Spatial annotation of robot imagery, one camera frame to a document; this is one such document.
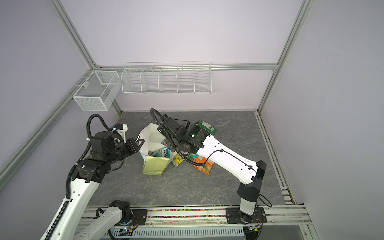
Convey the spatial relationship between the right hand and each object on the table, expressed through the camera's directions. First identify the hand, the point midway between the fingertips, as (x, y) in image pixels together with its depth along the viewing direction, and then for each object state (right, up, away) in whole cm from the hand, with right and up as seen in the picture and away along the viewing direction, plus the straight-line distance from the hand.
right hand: (175, 137), depth 69 cm
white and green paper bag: (-11, -14, +4) cm, 18 cm away
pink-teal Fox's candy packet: (-10, -11, +20) cm, 24 cm away
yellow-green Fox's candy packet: (-2, -15, +21) cm, 26 cm away
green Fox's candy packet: (+17, +4, +37) cm, 41 cm away
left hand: (-15, -2, +1) cm, 15 cm away
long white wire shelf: (-10, +37, +28) cm, 47 cm away
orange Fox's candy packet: (+16, -20, +19) cm, 31 cm away
